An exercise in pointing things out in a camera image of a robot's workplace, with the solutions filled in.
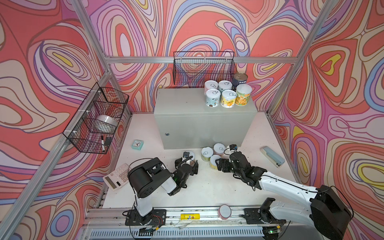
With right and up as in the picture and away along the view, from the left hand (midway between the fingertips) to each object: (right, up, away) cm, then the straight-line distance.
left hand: (192, 159), depth 93 cm
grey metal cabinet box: (-7, +25, +16) cm, 30 cm away
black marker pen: (-44, +12, -21) cm, 50 cm away
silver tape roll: (-41, +22, -22) cm, 52 cm away
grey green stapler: (+50, +1, -2) cm, 50 cm away
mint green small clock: (-37, +8, +6) cm, 38 cm away
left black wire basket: (-46, +22, -23) cm, 56 cm away
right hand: (+17, -1, -7) cm, 19 cm away
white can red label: (+16, +7, 0) cm, 18 cm away
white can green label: (+9, +4, -2) cm, 10 cm away
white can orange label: (0, +2, -14) cm, 14 cm away
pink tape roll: (+16, -21, -22) cm, 34 cm away
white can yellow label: (+12, -2, -6) cm, 14 cm away
